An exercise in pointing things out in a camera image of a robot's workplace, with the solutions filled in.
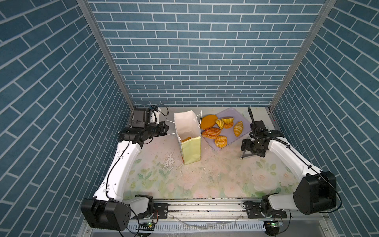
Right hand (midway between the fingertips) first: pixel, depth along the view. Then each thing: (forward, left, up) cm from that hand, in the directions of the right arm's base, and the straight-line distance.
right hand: (246, 148), depth 85 cm
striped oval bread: (+21, +1, -8) cm, 22 cm away
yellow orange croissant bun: (+24, +8, -5) cm, 26 cm away
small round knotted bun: (+8, +14, -7) cm, 17 cm away
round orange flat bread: (+21, +23, -3) cm, 32 cm away
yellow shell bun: (+21, +14, -3) cm, 25 cm away
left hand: (0, +43, +16) cm, 46 cm away
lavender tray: (+23, +4, -10) cm, 26 cm away
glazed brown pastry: (+15, +20, -7) cm, 26 cm away
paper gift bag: (+14, +36, -3) cm, 39 cm away
